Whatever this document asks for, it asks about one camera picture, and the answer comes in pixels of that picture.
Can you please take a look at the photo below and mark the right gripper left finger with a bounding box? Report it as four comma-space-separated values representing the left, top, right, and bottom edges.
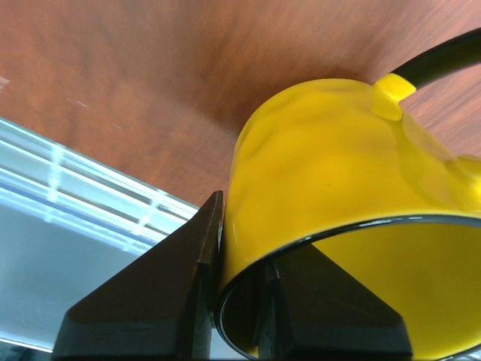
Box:
53, 191, 223, 357

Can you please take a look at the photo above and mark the aluminium front rail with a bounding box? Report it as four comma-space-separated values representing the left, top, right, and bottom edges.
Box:
0, 116, 200, 253

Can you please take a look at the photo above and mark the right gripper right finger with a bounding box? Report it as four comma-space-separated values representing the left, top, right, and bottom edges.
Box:
257, 245, 413, 359

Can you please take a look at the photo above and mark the yellow enamel mug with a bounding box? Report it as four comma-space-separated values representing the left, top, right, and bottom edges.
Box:
214, 29, 480, 360

